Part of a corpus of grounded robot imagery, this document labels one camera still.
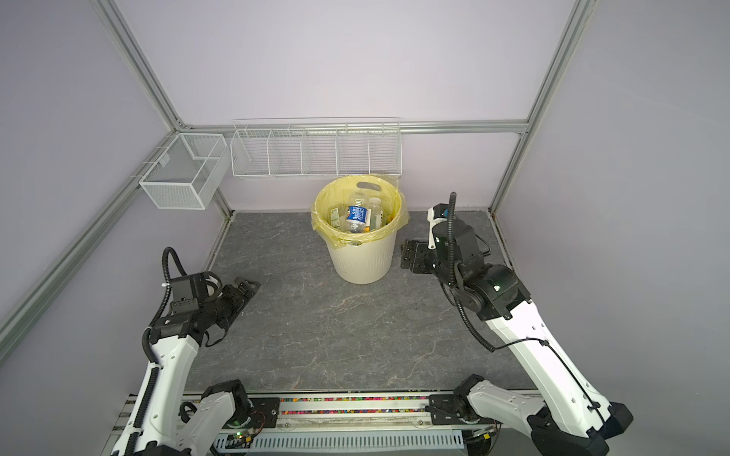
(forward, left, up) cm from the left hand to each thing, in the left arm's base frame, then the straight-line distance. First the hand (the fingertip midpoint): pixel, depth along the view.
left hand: (252, 297), depth 79 cm
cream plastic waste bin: (+21, -31, -17) cm, 41 cm away
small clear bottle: (+23, -36, +11) cm, 44 cm away
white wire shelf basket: (+50, -17, +14) cm, 54 cm away
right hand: (+1, -44, +19) cm, 48 cm away
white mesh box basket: (+46, +31, +8) cm, 56 cm away
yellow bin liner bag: (+32, -25, +10) cm, 41 cm away
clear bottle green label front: (+23, -23, +6) cm, 33 cm away
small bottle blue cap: (+16, -31, +14) cm, 37 cm away
